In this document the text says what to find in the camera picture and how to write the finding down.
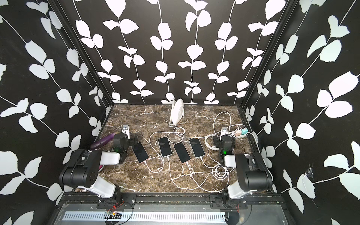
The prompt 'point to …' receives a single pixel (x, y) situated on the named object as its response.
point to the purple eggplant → (101, 141)
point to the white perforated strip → (95, 216)
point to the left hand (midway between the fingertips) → (128, 130)
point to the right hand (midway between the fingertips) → (223, 132)
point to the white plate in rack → (177, 112)
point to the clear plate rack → (179, 125)
